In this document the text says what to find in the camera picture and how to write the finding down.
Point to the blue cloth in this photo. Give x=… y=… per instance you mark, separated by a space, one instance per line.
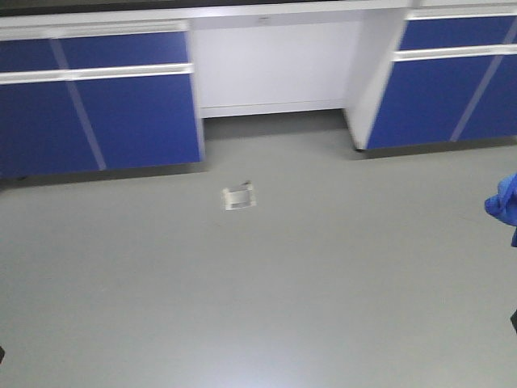
x=505 y=202

